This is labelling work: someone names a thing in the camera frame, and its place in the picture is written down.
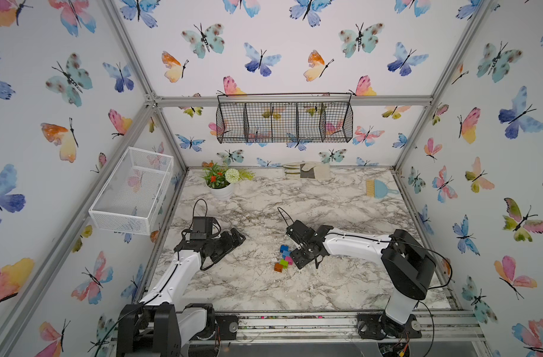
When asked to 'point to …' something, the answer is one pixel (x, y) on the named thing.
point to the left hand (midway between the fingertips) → (239, 241)
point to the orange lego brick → (277, 267)
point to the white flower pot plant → (220, 181)
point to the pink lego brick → (289, 259)
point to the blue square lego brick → (283, 248)
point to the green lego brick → (284, 262)
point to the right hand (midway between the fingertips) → (302, 254)
